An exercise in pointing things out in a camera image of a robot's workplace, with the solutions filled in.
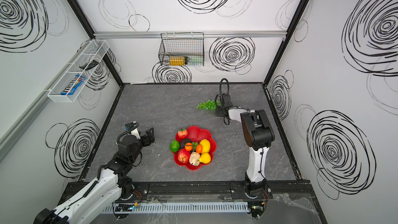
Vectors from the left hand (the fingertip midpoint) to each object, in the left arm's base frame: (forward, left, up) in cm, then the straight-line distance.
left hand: (148, 129), depth 84 cm
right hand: (+22, -41, -10) cm, 47 cm away
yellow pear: (-13, -31, -3) cm, 34 cm away
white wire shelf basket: (+39, +36, +23) cm, 57 cm away
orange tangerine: (-8, -22, -1) cm, 24 cm away
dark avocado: (-4, -19, -5) cm, 20 cm away
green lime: (-7, -15, -3) cm, 17 cm away
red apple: (-12, -20, -2) cm, 24 cm away
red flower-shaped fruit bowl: (+2, -25, -8) cm, 27 cm away
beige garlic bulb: (-13, -26, -3) cm, 29 cm away
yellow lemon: (-6, -32, -5) cm, 32 cm away
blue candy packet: (+10, +29, +25) cm, 40 cm away
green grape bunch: (+23, -34, -7) cm, 42 cm away
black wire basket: (+48, -17, +19) cm, 55 cm away
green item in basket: (+34, -24, +21) cm, 47 cm away
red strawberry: (+1, -18, -4) cm, 19 cm away
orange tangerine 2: (-8, -28, -3) cm, 29 cm away
